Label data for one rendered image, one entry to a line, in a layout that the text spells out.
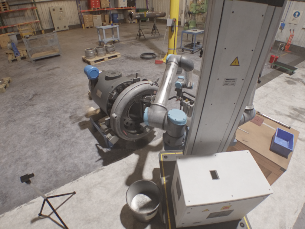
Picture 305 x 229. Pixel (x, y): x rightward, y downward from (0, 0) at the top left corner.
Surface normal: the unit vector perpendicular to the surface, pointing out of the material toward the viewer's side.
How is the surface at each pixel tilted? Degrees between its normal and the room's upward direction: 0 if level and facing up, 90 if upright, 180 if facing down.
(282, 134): 90
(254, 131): 0
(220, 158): 0
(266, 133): 0
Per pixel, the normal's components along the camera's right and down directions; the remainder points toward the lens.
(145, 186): -0.05, 0.57
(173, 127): -0.36, 0.57
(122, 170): 0.00, -0.79
